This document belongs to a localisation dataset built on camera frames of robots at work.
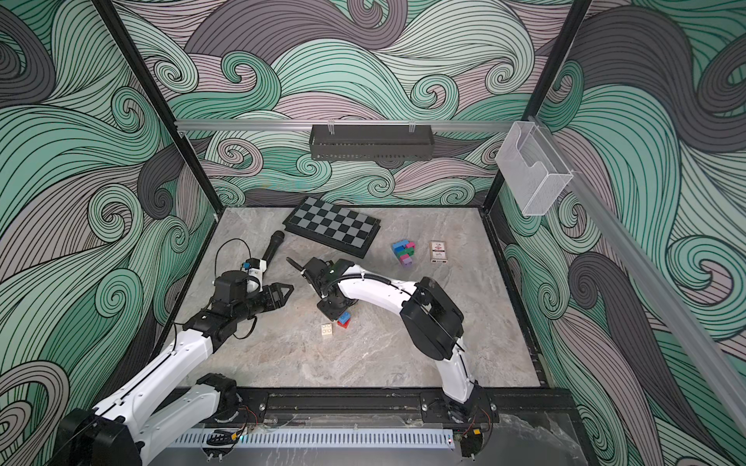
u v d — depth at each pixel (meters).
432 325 0.51
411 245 1.07
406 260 1.01
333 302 0.73
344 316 0.78
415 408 0.74
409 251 1.04
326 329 0.85
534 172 0.77
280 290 0.74
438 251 1.04
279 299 0.73
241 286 0.65
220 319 0.60
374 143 1.07
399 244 1.07
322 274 0.68
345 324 0.86
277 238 1.07
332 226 1.10
